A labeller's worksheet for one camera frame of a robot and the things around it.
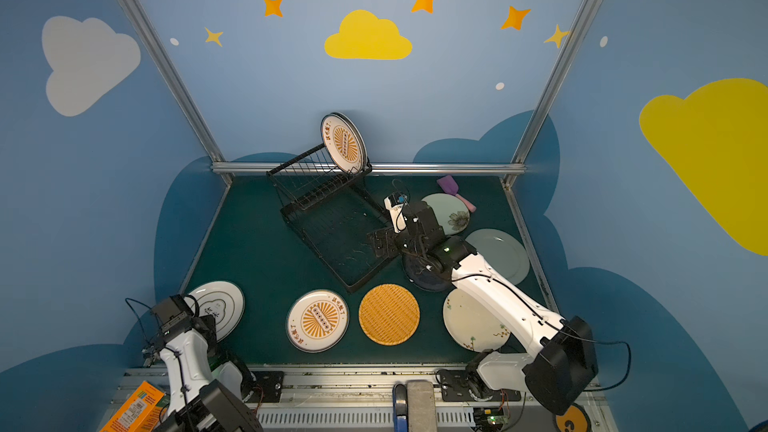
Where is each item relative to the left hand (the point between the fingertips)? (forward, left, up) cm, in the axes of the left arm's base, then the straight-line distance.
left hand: (216, 327), depth 83 cm
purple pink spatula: (+57, -73, +1) cm, 93 cm away
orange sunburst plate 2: (+2, -28, 0) cm, 28 cm away
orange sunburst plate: (+48, -34, +28) cm, 65 cm away
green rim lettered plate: (+42, -40, +33) cm, 67 cm away
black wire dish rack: (+42, -28, +1) cm, 50 cm away
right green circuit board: (-20, -74, -1) cm, 76 cm away
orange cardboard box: (-20, +8, +4) cm, 22 cm away
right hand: (+19, -47, +23) cm, 56 cm away
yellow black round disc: (-20, -94, 0) cm, 96 cm away
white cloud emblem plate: (+8, +1, 0) cm, 8 cm away
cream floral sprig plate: (+2, -73, 0) cm, 73 cm away
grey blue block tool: (-18, -55, +2) cm, 58 cm away
